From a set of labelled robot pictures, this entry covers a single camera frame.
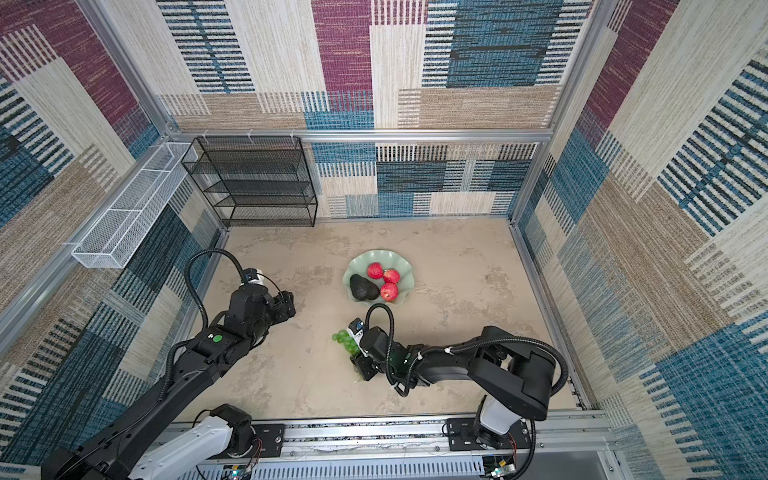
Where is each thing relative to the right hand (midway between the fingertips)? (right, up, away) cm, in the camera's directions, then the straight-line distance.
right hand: (360, 358), depth 86 cm
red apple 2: (+9, +22, +13) cm, 27 cm away
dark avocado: (0, +19, +4) cm, 20 cm away
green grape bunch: (-4, +5, +1) cm, 7 cm away
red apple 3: (+8, +18, +9) cm, 21 cm away
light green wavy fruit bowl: (+8, +27, +16) cm, 33 cm away
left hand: (-20, +19, -6) cm, 28 cm away
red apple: (+4, +24, +14) cm, 28 cm away
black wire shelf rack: (-41, +56, +25) cm, 74 cm away
